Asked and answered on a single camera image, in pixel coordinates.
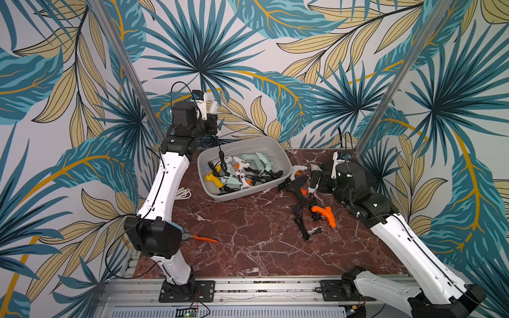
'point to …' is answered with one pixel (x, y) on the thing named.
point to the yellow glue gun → (210, 177)
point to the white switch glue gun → (242, 163)
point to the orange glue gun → (328, 212)
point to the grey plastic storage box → (229, 169)
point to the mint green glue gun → (252, 157)
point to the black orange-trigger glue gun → (296, 185)
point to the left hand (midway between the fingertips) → (212, 117)
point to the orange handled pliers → (186, 236)
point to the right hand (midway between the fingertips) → (323, 173)
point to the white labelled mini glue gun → (242, 177)
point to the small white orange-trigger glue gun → (296, 171)
